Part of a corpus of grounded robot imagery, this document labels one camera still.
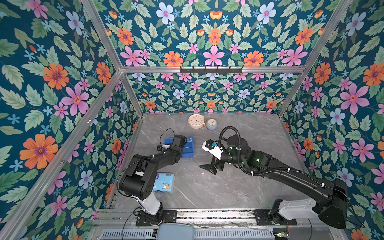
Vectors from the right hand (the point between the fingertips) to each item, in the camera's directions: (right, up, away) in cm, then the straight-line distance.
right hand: (204, 154), depth 68 cm
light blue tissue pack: (-22, -18, +12) cm, 31 cm away
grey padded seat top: (-13, -37, +1) cm, 39 cm away
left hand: (-14, +5, +27) cm, 31 cm away
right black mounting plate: (+32, -32, +5) cm, 46 cm away
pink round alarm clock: (-6, +17, +44) cm, 47 cm away
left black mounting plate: (-19, -33, +6) cm, 38 cm away
